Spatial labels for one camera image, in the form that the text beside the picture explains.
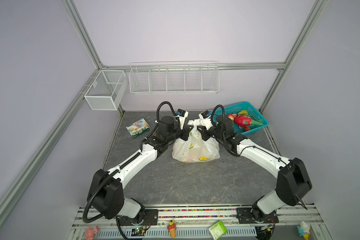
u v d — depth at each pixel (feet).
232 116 3.56
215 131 2.30
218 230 2.25
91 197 1.45
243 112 3.67
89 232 2.23
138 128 3.42
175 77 3.22
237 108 3.69
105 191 1.37
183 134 2.29
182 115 2.20
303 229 2.23
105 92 3.22
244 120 3.43
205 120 2.34
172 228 2.27
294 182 1.42
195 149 2.86
